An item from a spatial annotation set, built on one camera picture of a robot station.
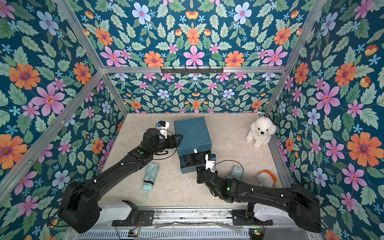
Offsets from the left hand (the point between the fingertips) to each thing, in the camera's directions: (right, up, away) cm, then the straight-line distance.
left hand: (181, 139), depth 81 cm
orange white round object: (+47, -23, +1) cm, 53 cm away
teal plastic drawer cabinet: (+8, -2, -4) cm, 9 cm away
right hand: (+9, -16, -4) cm, 18 cm away
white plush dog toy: (+47, +4, +7) cm, 48 cm away
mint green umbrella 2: (+31, -20, +3) cm, 37 cm away
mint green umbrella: (-18, -19, +5) cm, 27 cm away
